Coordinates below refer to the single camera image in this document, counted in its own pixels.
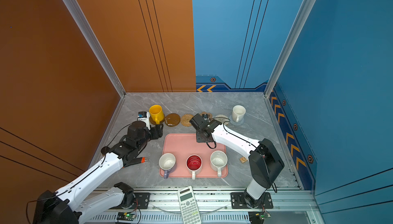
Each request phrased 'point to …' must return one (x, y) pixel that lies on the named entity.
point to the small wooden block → (243, 159)
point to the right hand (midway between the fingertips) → (201, 137)
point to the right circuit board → (256, 217)
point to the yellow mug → (156, 113)
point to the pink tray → (182, 145)
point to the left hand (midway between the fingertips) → (158, 124)
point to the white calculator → (188, 205)
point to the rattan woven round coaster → (185, 119)
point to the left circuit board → (126, 216)
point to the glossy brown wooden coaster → (172, 119)
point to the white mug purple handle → (167, 161)
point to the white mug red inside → (194, 163)
